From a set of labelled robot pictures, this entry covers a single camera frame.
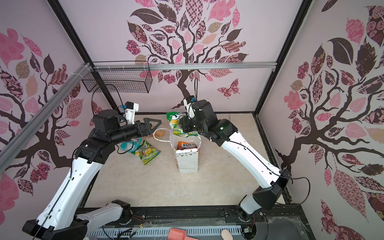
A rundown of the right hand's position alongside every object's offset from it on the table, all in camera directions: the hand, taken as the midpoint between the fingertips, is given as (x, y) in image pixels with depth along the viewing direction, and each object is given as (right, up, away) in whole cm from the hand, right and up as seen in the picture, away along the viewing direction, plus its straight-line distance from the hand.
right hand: (182, 117), depth 67 cm
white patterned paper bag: (-12, -11, +6) cm, 17 cm away
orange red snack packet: (-3, -17, +28) cm, 33 cm away
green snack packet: (-26, -21, +26) cm, 42 cm away
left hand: (-11, -4, -4) cm, 12 cm away
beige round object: (+20, -55, 0) cm, 58 cm away
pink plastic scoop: (-3, -55, +2) cm, 55 cm away
